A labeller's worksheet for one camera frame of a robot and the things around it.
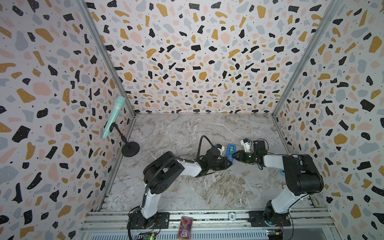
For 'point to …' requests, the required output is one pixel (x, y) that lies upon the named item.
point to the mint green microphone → (119, 103)
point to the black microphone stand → (130, 149)
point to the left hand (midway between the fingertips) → (238, 164)
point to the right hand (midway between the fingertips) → (237, 155)
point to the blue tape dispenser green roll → (231, 150)
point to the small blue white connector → (283, 173)
